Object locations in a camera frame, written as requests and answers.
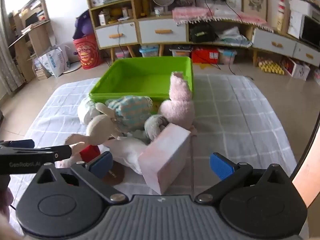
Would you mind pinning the patterned curtain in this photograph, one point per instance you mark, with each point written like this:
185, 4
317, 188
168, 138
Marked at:
6, 62

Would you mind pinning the clear plastic storage box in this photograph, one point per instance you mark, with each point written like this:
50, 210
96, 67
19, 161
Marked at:
149, 51
181, 52
227, 56
122, 53

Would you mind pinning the pink plush toy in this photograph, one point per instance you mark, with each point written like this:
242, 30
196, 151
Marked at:
178, 105

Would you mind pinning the grey checked blanket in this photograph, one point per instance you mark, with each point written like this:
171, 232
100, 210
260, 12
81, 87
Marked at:
237, 120

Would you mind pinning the black microwave oven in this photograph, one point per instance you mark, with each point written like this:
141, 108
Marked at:
310, 30

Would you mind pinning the white cabinet drawer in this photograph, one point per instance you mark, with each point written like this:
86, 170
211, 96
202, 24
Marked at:
273, 38
162, 25
116, 40
307, 51

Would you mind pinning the white printed carton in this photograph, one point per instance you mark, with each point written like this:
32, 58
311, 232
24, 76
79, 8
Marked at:
297, 68

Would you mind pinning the wooden shelf cabinet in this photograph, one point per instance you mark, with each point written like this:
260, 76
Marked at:
135, 7

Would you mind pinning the yellow egg tray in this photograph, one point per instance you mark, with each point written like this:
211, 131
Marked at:
271, 66

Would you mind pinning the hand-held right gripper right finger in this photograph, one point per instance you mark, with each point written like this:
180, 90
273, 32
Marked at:
221, 166

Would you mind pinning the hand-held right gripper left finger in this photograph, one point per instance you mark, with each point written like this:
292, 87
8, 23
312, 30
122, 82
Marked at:
101, 164

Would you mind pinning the person's bare leg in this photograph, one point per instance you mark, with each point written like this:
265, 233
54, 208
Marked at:
308, 170

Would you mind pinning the wooden desk shelf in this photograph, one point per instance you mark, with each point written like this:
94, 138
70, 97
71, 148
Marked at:
30, 33

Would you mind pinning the white paper box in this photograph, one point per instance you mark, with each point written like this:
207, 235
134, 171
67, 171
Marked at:
295, 25

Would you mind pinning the blue floral fabric toy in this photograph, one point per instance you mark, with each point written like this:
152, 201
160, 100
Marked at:
130, 110

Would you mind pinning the brown round disc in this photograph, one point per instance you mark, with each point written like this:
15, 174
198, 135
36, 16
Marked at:
117, 177

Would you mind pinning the red hanging ornament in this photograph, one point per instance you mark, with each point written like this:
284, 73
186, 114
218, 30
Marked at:
282, 5

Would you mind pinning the pink foam block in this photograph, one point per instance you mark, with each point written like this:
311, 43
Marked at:
165, 155

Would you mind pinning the small white carton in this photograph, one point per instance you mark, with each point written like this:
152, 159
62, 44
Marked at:
102, 18

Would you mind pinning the white shopping bag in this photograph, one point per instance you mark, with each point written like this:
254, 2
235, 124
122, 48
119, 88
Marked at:
55, 60

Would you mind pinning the purple plush toy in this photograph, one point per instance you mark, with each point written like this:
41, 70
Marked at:
83, 25

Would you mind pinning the beige rabbit doll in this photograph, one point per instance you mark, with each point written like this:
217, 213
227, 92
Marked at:
100, 130

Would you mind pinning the white round fan base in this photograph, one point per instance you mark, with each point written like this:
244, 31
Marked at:
72, 67

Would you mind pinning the grey plush toy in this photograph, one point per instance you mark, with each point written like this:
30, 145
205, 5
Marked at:
155, 127

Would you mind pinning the person's left hand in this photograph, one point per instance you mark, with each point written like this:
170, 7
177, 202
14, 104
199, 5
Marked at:
4, 202

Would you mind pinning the red cardboard box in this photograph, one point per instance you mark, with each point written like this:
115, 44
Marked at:
203, 55

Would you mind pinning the pile of light clothes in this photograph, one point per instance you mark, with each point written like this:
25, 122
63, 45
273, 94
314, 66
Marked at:
232, 37

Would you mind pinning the green plastic box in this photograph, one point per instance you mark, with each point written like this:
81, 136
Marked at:
140, 70

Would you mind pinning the yellow star mat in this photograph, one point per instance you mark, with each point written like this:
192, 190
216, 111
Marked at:
203, 66

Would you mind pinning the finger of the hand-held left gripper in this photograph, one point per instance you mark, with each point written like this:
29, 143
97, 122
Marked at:
62, 152
20, 143

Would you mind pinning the red printed bucket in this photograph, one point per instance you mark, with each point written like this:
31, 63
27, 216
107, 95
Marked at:
86, 52

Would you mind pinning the pink tasselled cloth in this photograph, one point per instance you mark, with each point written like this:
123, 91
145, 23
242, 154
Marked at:
197, 13

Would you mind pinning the black bag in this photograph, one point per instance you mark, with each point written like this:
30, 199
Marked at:
201, 33

